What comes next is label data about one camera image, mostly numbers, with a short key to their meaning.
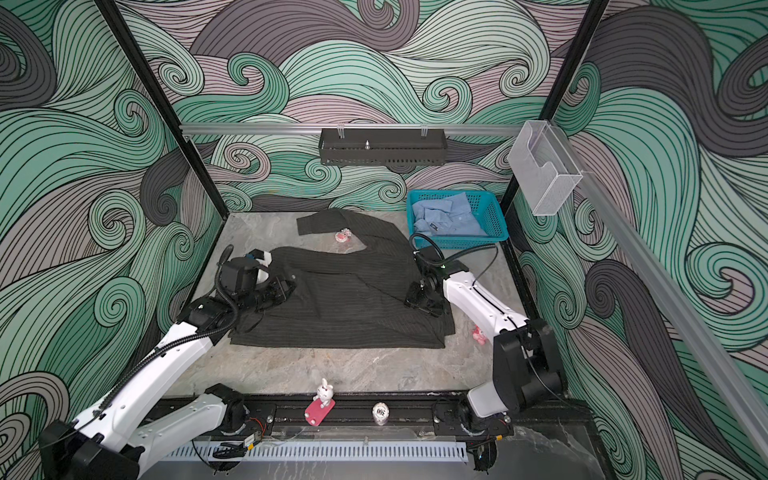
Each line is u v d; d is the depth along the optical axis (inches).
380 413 27.2
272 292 26.4
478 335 33.7
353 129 36.5
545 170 30.1
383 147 37.4
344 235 43.3
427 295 27.9
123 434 15.3
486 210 45.1
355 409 29.7
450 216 45.4
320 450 27.5
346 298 37.2
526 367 16.5
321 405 28.1
